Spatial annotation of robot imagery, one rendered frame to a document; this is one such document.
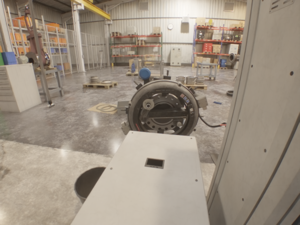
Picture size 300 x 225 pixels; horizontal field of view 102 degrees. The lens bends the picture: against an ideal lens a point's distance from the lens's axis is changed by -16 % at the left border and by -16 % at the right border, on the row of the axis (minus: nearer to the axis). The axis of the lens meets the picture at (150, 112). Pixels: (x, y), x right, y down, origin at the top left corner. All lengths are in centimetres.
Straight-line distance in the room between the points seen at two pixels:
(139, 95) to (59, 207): 126
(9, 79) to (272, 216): 454
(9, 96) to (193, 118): 425
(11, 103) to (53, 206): 346
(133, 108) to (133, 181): 103
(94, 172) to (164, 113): 83
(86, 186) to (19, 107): 353
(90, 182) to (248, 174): 118
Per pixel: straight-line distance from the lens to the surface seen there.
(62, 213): 158
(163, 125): 165
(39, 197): 180
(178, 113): 145
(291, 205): 38
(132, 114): 146
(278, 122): 35
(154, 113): 143
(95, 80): 623
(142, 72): 207
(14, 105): 464
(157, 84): 137
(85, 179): 132
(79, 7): 1386
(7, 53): 823
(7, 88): 456
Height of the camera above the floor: 121
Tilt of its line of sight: 22 degrees down
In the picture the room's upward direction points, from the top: straight up
